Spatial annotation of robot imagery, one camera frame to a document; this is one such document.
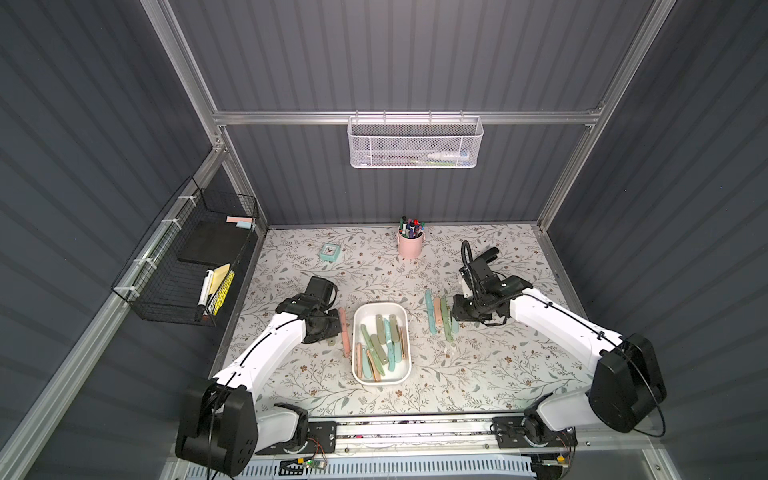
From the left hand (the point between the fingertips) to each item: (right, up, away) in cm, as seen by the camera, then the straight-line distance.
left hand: (332, 328), depth 84 cm
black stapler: (+53, +21, +24) cm, 62 cm away
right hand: (+36, +5, 0) cm, 37 cm away
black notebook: (-30, +24, -6) cm, 39 cm away
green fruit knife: (+34, +1, +10) cm, 36 cm away
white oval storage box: (+14, -6, +5) cm, 16 cm away
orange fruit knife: (+32, +4, +12) cm, 34 cm away
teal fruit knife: (+30, +2, +12) cm, 32 cm away
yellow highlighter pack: (-20, +16, -21) cm, 33 cm away
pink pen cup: (+24, +24, +23) cm, 41 cm away
